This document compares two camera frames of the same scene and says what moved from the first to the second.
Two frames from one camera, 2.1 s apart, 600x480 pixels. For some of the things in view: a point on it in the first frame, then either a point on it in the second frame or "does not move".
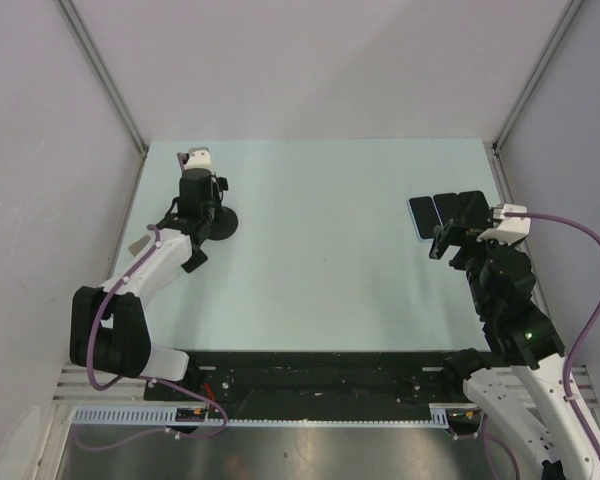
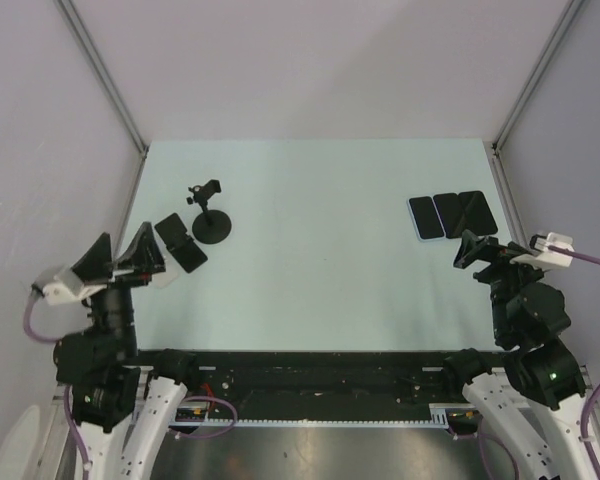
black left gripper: (212, 184) to (144, 253)
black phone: (448, 206) does not move
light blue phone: (425, 216) does not move
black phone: (475, 209) does not move
